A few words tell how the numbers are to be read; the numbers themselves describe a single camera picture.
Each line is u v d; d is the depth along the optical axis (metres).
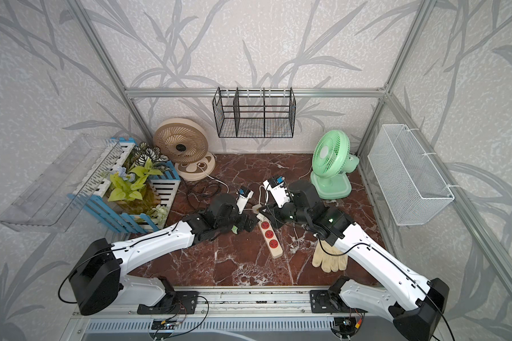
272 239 0.86
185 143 0.94
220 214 0.62
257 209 0.96
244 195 0.71
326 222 0.50
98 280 0.41
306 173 1.12
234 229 0.89
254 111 1.05
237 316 0.72
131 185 0.77
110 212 0.78
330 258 0.83
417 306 0.38
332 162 0.83
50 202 0.64
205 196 1.03
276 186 0.59
